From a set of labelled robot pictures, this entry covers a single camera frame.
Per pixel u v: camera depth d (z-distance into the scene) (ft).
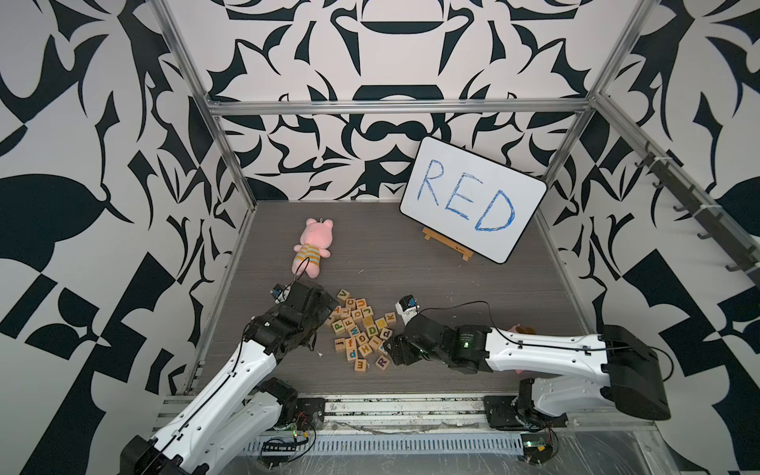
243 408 1.92
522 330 2.67
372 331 2.79
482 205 3.10
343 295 3.02
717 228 1.80
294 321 1.92
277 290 2.34
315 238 3.26
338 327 2.83
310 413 2.43
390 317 2.86
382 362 2.60
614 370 1.36
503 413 2.41
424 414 2.49
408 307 2.28
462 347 1.83
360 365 2.60
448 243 3.35
